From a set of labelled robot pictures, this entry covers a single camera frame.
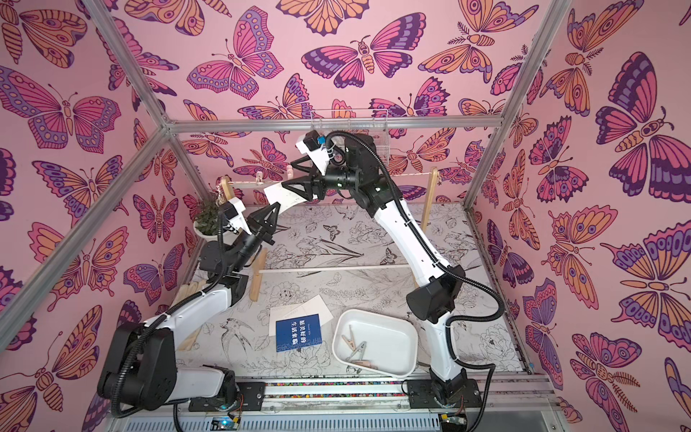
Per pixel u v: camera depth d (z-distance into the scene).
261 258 0.73
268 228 0.69
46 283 0.55
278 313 0.90
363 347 0.81
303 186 0.60
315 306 0.92
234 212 0.61
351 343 0.82
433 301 0.49
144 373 0.42
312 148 0.56
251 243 0.66
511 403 0.73
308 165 0.66
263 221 0.67
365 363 0.78
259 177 0.65
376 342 0.84
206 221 0.95
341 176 0.60
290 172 0.65
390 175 0.49
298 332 0.85
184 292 0.94
